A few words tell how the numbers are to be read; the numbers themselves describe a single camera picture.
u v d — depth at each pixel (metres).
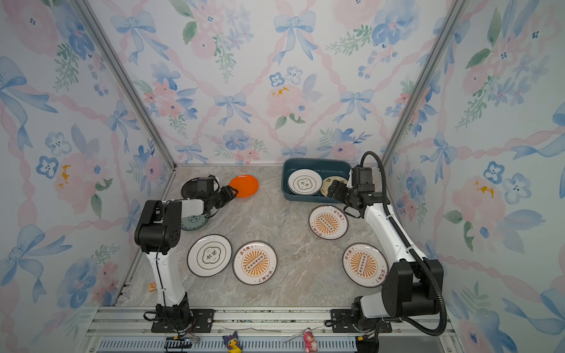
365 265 0.86
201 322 0.74
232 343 0.68
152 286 0.80
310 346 0.68
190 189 1.10
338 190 0.75
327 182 1.13
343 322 0.73
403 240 0.46
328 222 0.98
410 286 0.41
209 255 0.88
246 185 1.07
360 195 0.61
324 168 1.17
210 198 0.87
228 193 0.95
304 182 1.11
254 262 0.86
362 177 0.64
